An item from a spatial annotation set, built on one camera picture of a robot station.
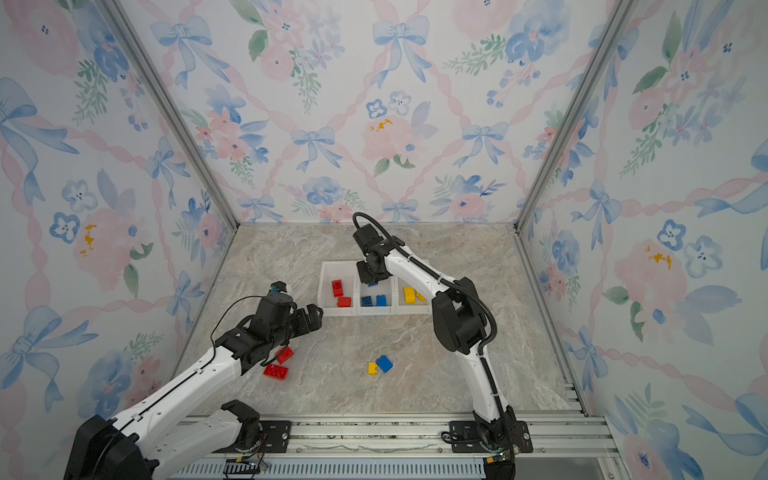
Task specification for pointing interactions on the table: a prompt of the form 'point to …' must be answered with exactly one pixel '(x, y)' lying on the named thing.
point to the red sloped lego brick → (344, 302)
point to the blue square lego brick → (366, 301)
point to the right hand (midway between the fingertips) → (369, 272)
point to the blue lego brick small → (384, 363)
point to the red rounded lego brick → (337, 288)
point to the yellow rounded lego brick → (410, 297)
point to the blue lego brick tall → (381, 300)
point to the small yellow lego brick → (372, 368)
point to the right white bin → (397, 301)
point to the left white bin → (333, 271)
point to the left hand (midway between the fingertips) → (311, 312)
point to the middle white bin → (386, 287)
